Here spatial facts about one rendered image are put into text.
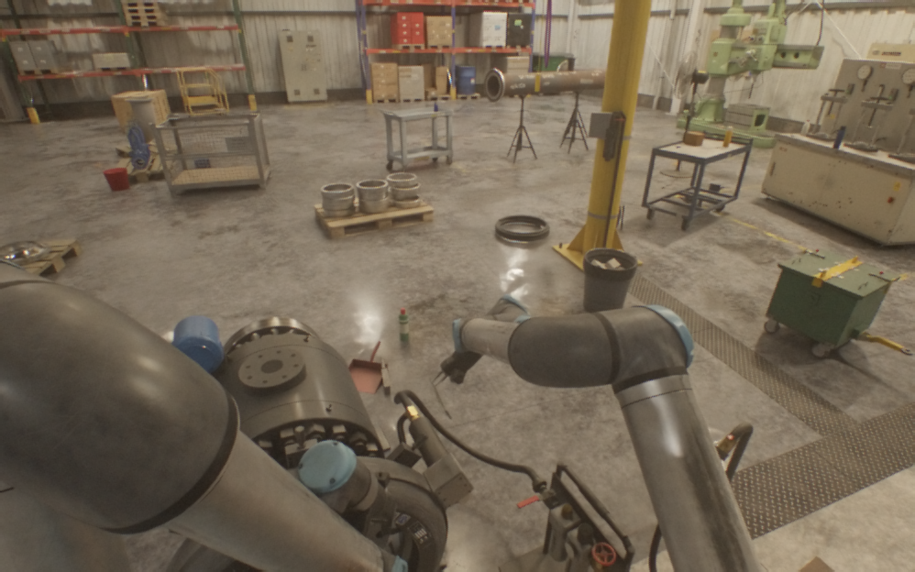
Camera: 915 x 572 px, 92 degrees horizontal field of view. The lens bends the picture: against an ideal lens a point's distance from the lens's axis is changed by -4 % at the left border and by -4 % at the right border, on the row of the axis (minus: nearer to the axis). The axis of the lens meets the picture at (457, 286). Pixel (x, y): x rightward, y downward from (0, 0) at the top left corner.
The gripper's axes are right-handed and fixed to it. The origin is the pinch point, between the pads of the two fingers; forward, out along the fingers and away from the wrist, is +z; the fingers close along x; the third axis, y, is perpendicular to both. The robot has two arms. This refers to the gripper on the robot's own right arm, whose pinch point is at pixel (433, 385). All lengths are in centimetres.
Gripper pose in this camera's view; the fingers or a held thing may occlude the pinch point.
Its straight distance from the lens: 148.9
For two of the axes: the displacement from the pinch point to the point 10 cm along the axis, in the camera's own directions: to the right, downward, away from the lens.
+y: 2.7, 2.8, -9.2
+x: 6.8, 6.3, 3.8
